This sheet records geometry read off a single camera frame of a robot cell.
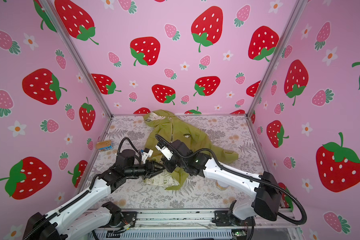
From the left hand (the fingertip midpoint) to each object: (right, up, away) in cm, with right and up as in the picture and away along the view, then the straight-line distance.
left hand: (164, 169), depth 72 cm
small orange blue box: (-46, +9, +29) cm, 55 cm away
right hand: (-2, +5, +1) cm, 6 cm away
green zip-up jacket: (+2, +21, +35) cm, 41 cm away
